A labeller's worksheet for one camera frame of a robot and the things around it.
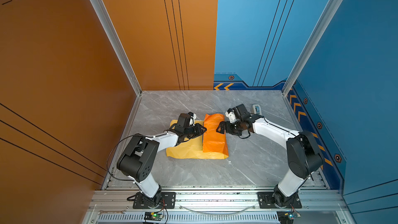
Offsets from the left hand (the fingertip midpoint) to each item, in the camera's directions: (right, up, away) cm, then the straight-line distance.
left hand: (206, 128), depth 91 cm
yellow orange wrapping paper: (+2, -8, -6) cm, 10 cm away
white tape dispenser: (+34, +11, +13) cm, 38 cm away
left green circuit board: (-25, -37, -20) cm, 49 cm away
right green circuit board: (+36, -37, -20) cm, 56 cm away
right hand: (+8, -1, -2) cm, 9 cm away
